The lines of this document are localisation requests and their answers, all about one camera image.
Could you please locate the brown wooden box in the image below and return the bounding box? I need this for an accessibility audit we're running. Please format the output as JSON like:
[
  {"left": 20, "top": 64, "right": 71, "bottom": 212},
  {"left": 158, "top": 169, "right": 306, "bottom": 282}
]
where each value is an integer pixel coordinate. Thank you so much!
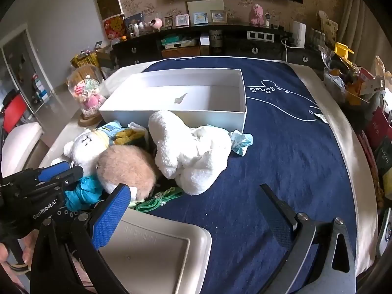
[{"left": 161, "top": 47, "right": 199, "bottom": 58}]

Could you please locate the glass dome with rose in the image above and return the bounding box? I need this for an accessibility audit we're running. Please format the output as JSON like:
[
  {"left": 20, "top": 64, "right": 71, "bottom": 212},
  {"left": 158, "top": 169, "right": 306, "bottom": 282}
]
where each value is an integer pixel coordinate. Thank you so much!
[{"left": 67, "top": 65, "right": 108, "bottom": 127}]

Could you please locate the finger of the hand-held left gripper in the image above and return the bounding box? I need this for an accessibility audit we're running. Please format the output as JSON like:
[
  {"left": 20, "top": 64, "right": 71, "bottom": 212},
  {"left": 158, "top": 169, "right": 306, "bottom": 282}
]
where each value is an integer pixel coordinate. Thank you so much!
[
  {"left": 40, "top": 166, "right": 84, "bottom": 191},
  {"left": 18, "top": 161, "right": 71, "bottom": 185}
]

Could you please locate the white cardboard box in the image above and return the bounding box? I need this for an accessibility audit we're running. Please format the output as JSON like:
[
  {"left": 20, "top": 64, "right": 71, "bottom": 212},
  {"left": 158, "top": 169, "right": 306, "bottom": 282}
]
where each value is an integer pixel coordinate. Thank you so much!
[{"left": 98, "top": 68, "right": 247, "bottom": 133}]

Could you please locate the black TV cabinet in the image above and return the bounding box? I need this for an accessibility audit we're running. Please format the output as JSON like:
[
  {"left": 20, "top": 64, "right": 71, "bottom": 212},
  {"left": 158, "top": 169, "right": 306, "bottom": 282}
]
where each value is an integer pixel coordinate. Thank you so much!
[{"left": 112, "top": 24, "right": 325, "bottom": 68}]

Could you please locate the brown plush ball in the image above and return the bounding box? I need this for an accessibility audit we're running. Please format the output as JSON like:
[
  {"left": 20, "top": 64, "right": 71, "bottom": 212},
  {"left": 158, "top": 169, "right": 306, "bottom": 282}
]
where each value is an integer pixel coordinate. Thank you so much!
[{"left": 96, "top": 145, "right": 158, "bottom": 201}]

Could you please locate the teal cloth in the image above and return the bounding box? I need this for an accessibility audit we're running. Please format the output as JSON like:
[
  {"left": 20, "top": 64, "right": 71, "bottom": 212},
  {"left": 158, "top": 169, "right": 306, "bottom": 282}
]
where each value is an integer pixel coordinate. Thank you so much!
[{"left": 64, "top": 176, "right": 105, "bottom": 212}]

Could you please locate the white power cable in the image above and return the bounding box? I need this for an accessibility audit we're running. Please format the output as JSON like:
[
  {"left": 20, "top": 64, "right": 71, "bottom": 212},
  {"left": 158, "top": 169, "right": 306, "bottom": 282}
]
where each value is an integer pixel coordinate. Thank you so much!
[{"left": 281, "top": 37, "right": 294, "bottom": 62}]

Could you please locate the beige curtain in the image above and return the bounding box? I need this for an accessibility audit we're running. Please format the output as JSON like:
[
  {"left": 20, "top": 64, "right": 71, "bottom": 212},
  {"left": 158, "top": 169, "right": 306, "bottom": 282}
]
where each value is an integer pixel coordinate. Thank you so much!
[{"left": 340, "top": 0, "right": 376, "bottom": 57}]

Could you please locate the row of glass jars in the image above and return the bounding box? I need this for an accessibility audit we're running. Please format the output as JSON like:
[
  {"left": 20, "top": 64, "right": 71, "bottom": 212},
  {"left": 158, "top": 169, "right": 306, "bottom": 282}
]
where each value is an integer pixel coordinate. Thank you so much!
[{"left": 311, "top": 27, "right": 327, "bottom": 46}]

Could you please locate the white cat plush blue hat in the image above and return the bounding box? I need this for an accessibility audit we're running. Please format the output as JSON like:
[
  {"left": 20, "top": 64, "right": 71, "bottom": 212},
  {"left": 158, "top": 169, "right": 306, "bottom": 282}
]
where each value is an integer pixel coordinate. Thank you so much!
[{"left": 63, "top": 121, "right": 123, "bottom": 179}]

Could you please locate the black printed jar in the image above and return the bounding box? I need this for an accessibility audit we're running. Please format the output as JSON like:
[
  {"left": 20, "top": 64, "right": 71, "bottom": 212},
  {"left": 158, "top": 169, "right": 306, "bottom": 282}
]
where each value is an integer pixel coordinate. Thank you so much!
[{"left": 210, "top": 30, "right": 223, "bottom": 53}]

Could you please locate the large white plush toy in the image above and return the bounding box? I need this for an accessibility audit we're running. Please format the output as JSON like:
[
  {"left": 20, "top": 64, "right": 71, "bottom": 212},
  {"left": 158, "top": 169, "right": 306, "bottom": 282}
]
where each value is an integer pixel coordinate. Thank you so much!
[{"left": 148, "top": 110, "right": 232, "bottom": 196}]

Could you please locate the clear plastic bag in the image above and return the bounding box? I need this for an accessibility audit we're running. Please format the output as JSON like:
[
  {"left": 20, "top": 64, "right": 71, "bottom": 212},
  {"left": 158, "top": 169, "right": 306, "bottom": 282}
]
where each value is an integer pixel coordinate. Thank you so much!
[{"left": 320, "top": 42, "right": 385, "bottom": 105}]

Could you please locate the pink plush toy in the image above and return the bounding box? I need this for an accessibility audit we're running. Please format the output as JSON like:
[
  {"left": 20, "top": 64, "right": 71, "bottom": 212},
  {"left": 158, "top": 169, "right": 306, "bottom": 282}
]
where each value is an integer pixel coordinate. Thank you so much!
[{"left": 249, "top": 4, "right": 265, "bottom": 25}]

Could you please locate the navy blue printed mat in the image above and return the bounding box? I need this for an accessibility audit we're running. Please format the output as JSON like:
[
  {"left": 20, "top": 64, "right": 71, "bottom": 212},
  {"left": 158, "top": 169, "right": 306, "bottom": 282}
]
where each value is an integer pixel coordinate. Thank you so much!
[{"left": 139, "top": 57, "right": 357, "bottom": 294}]

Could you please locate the light blue knit cloth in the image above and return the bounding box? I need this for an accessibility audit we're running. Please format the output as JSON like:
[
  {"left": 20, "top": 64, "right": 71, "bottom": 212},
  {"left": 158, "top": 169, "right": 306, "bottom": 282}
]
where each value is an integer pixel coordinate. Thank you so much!
[{"left": 230, "top": 130, "right": 253, "bottom": 157}]

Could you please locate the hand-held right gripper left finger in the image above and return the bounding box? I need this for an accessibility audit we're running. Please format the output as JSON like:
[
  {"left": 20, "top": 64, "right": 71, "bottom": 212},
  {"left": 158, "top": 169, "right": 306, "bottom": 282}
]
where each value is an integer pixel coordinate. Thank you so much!
[{"left": 31, "top": 184, "right": 132, "bottom": 294}]

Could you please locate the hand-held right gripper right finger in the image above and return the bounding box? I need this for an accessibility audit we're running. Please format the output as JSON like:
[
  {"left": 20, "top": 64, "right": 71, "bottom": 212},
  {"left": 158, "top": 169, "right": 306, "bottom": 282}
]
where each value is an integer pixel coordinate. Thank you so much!
[{"left": 260, "top": 183, "right": 356, "bottom": 294}]

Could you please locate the yellow green small toy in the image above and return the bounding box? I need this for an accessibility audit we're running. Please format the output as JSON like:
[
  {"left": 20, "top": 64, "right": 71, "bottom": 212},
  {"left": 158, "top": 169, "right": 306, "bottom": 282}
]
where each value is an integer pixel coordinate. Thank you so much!
[{"left": 114, "top": 128, "right": 147, "bottom": 146}]

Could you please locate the red gift box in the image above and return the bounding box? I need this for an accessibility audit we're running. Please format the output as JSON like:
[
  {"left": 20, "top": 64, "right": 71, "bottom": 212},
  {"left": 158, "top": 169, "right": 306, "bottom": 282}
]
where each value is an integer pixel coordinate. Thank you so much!
[{"left": 366, "top": 109, "right": 392, "bottom": 150}]

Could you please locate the beige plastic tray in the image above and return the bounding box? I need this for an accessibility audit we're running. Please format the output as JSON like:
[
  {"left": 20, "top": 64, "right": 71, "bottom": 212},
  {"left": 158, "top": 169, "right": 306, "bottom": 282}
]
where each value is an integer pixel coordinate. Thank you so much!
[{"left": 98, "top": 210, "right": 213, "bottom": 294}]

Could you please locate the dark green package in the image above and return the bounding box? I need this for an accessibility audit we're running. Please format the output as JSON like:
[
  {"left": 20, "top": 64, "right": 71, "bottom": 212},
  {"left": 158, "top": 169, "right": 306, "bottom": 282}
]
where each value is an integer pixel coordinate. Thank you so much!
[{"left": 372, "top": 141, "right": 392, "bottom": 178}]

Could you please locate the wooden picture frame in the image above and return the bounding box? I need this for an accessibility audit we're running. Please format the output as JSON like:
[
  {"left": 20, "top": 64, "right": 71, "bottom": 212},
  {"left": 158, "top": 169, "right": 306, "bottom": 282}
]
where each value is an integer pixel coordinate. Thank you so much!
[{"left": 210, "top": 10, "right": 228, "bottom": 24}]

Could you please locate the red chair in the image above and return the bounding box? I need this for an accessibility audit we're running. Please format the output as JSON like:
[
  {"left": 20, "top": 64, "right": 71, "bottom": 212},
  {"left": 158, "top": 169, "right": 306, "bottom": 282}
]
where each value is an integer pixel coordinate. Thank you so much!
[{"left": 2, "top": 93, "right": 28, "bottom": 132}]

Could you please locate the white leather chair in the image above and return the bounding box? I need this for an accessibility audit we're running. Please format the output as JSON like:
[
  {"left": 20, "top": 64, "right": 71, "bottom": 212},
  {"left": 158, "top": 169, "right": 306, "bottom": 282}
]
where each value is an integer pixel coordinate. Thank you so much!
[{"left": 0, "top": 122, "right": 43, "bottom": 178}]

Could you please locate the teal flat box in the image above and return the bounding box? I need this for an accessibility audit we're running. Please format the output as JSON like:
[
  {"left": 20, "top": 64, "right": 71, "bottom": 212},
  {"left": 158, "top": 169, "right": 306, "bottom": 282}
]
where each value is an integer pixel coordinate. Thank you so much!
[{"left": 161, "top": 36, "right": 196, "bottom": 48}]

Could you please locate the red gold festive poster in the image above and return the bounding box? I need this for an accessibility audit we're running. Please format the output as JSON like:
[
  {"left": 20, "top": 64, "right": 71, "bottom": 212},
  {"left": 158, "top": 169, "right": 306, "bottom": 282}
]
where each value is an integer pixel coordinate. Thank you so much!
[{"left": 103, "top": 15, "right": 127, "bottom": 40}]

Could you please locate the yellow plastic crate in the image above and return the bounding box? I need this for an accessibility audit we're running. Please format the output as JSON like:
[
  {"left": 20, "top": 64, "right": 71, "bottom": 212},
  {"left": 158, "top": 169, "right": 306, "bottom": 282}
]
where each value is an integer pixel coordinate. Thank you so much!
[{"left": 71, "top": 53, "right": 98, "bottom": 68}]

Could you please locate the green lace headband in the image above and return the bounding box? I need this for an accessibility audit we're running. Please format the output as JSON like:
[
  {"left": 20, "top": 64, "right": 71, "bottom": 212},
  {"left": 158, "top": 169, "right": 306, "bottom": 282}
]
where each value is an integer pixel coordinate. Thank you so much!
[{"left": 135, "top": 188, "right": 184, "bottom": 212}]

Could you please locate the blue gift box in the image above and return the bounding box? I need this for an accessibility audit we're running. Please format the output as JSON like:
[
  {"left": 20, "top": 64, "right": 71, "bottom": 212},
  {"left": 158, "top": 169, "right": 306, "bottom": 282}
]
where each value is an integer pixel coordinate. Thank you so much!
[{"left": 125, "top": 13, "right": 144, "bottom": 34}]

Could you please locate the white socket panel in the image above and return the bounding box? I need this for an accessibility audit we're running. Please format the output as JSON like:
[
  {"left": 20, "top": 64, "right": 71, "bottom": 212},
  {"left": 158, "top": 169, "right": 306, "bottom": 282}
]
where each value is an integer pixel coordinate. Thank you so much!
[{"left": 247, "top": 31, "right": 274, "bottom": 41}]

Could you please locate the white tall appliance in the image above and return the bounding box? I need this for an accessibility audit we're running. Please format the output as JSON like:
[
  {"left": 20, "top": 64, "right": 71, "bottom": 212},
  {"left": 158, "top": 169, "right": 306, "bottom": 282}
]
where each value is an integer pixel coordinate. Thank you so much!
[{"left": 292, "top": 21, "right": 306, "bottom": 49}]

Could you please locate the person's left hand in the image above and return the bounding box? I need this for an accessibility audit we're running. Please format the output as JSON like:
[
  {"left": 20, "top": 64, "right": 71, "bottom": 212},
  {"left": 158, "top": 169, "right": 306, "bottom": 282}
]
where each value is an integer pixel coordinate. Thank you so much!
[{"left": 0, "top": 229, "right": 39, "bottom": 266}]

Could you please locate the white canvas board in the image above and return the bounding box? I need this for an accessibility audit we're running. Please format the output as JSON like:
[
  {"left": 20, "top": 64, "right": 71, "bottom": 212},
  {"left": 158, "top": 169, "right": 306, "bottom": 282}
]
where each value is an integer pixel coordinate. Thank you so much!
[{"left": 187, "top": 0, "right": 225, "bottom": 25}]

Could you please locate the stack of colourful boxes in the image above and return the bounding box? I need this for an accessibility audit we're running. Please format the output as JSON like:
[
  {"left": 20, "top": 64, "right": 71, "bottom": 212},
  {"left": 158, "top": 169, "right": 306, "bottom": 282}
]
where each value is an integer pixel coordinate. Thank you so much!
[{"left": 31, "top": 73, "right": 49, "bottom": 103}]

